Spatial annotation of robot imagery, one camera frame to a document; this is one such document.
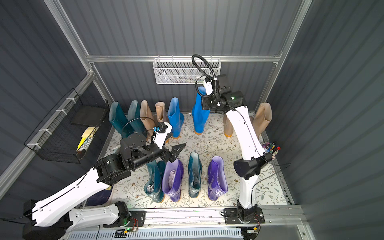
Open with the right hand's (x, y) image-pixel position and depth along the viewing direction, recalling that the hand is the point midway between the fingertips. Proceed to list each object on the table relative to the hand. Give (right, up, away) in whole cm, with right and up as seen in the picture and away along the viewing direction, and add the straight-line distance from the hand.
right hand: (206, 100), depth 74 cm
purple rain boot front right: (+4, -37, -14) cm, 39 cm away
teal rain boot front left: (-23, -38, -11) cm, 46 cm away
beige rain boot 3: (+16, -14, +24) cm, 32 cm away
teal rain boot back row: (-42, -8, +15) cm, 46 cm away
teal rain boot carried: (-48, -10, +9) cm, 50 cm away
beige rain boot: (-33, -10, +11) cm, 36 cm away
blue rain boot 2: (-3, -8, +5) cm, 10 cm away
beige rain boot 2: (-27, -4, +20) cm, 34 cm away
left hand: (-12, -19, -16) cm, 27 cm away
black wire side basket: (-69, -17, 0) cm, 71 cm away
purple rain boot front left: (-17, -40, 0) cm, 43 cm away
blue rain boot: (-16, -8, +14) cm, 23 cm away
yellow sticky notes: (-61, -17, 0) cm, 63 cm away
